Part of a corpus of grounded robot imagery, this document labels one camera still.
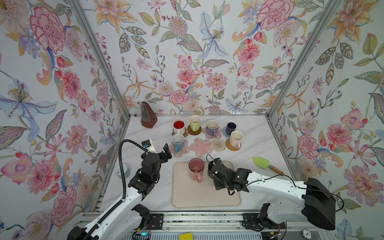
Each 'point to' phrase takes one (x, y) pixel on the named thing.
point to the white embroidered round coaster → (218, 145)
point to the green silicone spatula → (264, 163)
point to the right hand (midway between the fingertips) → (215, 179)
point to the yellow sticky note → (186, 236)
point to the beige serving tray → (188, 193)
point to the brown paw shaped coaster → (185, 133)
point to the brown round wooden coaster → (194, 132)
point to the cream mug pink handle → (236, 138)
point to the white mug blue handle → (177, 140)
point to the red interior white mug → (179, 127)
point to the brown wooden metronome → (148, 118)
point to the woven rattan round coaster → (228, 145)
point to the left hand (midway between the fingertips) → (163, 146)
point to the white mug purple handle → (212, 127)
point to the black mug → (210, 165)
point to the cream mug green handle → (195, 121)
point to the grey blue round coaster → (224, 131)
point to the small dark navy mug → (231, 127)
